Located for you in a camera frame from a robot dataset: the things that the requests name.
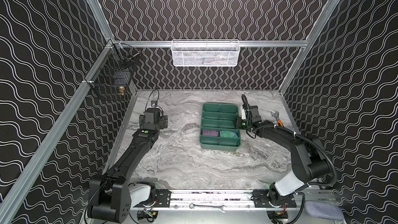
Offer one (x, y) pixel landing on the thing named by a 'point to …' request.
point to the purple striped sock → (210, 132)
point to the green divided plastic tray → (219, 116)
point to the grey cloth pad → (326, 210)
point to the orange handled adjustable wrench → (275, 113)
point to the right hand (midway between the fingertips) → (238, 121)
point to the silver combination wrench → (192, 205)
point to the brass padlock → (122, 90)
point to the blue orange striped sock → (228, 134)
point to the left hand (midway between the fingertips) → (158, 116)
